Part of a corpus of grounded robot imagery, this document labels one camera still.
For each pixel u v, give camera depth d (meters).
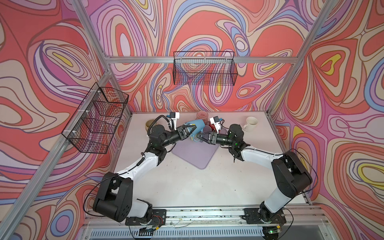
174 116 0.70
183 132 0.69
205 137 0.75
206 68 0.97
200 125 0.73
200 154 0.95
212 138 0.71
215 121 0.75
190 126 0.73
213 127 0.74
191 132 0.72
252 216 0.73
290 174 0.47
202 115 1.04
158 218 0.72
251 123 1.03
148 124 1.04
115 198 0.42
